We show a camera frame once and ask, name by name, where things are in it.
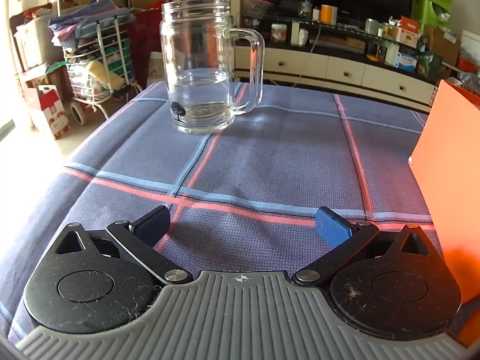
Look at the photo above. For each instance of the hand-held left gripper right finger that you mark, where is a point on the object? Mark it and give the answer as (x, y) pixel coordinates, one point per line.
(332, 228)

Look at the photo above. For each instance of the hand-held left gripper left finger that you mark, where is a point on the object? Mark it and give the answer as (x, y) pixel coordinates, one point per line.
(153, 223)

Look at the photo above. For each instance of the orange cardboard box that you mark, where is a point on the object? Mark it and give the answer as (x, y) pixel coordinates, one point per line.
(450, 180)

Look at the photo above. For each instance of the blue checked cloth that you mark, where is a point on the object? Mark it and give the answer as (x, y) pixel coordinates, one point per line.
(262, 165)

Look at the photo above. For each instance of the clear glass mug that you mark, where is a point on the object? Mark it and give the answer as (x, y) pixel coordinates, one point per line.
(195, 101)

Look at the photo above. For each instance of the red house print carton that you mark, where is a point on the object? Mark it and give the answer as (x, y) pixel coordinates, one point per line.
(48, 110)

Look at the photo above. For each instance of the white paper bag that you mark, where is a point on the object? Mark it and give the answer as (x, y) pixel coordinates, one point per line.
(156, 68)

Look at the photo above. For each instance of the white television cabinet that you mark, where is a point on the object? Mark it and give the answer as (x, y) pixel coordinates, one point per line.
(345, 69)

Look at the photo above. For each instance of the blue and white box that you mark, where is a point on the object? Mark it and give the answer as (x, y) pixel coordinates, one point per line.
(407, 62)

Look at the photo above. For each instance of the green snack bag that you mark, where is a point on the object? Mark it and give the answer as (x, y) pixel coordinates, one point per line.
(428, 65)

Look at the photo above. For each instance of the white plastic jar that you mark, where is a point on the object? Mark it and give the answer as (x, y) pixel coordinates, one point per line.
(278, 33)

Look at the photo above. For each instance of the red and white carton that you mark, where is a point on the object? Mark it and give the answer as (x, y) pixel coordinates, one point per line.
(408, 33)

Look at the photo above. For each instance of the white storage box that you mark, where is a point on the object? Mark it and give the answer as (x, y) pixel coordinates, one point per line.
(35, 45)

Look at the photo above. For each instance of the orange canister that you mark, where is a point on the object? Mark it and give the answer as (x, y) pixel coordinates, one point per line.
(327, 14)

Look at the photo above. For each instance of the brown cardboard box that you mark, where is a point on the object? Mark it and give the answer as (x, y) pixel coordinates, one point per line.
(446, 47)

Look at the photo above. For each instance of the dark glass jar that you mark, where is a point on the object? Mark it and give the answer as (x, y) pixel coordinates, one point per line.
(306, 6)

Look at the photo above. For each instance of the pink plastic basket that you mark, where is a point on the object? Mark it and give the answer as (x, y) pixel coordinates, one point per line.
(255, 6)

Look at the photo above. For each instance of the green plastic rack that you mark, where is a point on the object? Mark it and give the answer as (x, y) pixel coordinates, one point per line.
(423, 3)

